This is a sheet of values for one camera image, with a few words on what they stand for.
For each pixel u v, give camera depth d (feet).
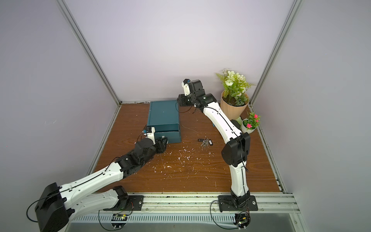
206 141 3.19
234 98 3.30
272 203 2.44
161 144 2.24
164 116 2.75
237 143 1.63
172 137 2.66
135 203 2.39
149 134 2.25
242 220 2.30
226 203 2.37
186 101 2.42
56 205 1.29
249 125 2.95
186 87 2.48
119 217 2.34
